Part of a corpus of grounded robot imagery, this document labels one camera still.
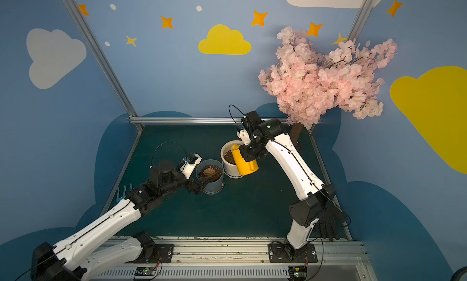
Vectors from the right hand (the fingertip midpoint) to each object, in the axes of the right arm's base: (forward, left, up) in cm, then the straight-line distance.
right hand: (249, 154), depth 77 cm
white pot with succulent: (+2, +9, -15) cm, 18 cm away
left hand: (-7, +19, -2) cm, 20 cm away
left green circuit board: (-42, +40, -26) cm, 63 cm away
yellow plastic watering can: (-4, +2, -4) cm, 6 cm away
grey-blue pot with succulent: (+1, +17, -16) cm, 23 cm away
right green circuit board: (-38, -21, -27) cm, 51 cm away
